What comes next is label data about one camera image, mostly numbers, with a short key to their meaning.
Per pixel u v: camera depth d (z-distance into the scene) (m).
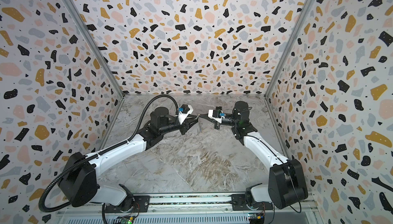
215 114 0.60
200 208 0.73
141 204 0.73
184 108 0.63
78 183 0.41
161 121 0.60
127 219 0.70
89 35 0.86
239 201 0.75
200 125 0.76
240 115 0.60
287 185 0.42
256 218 0.72
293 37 0.90
